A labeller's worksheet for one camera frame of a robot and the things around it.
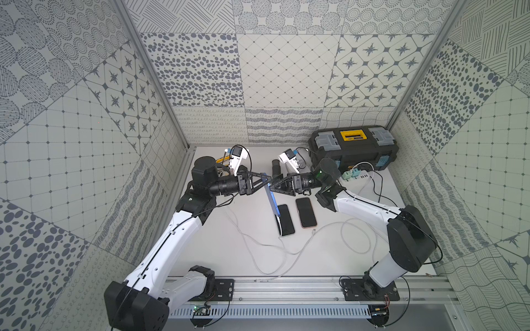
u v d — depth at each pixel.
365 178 1.04
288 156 0.65
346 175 1.00
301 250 0.84
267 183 0.60
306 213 0.93
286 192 0.61
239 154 0.60
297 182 0.61
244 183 0.58
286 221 0.90
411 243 0.44
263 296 0.73
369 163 0.96
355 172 1.01
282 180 0.62
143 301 0.36
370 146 0.98
